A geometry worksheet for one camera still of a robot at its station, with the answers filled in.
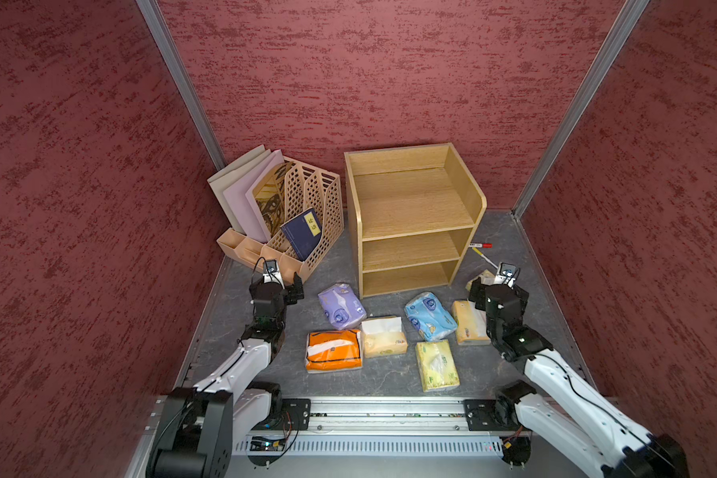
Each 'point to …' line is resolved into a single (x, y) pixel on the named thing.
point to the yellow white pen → (484, 257)
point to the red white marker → (481, 245)
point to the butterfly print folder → (270, 196)
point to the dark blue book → (303, 232)
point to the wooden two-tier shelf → (417, 208)
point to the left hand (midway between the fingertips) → (280, 280)
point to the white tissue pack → (343, 307)
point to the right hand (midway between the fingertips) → (492, 286)
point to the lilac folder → (243, 198)
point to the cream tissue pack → (382, 336)
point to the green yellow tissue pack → (436, 365)
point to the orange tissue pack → (334, 351)
